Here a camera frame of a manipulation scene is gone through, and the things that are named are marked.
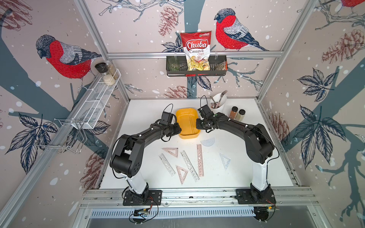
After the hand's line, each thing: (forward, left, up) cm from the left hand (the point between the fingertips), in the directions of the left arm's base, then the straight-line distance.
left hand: (183, 126), depth 94 cm
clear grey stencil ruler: (-24, -5, -8) cm, 25 cm away
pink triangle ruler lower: (-30, 0, -8) cm, 31 cm away
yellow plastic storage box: (+11, -3, -8) cm, 14 cm away
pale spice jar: (+10, -41, -1) cm, 42 cm away
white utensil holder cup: (+20, -26, +2) cm, 33 cm away
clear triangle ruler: (-19, -27, -9) cm, 34 cm away
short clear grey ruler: (-22, +10, -8) cm, 26 cm away
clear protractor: (-7, -17, -8) cm, 21 cm away
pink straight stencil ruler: (-18, -11, -8) cm, 23 cm away
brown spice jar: (+14, -37, -2) cm, 40 cm away
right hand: (+3, -9, -1) cm, 10 cm away
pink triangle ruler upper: (-12, +10, -9) cm, 18 cm away
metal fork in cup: (+23, -28, +9) cm, 37 cm away
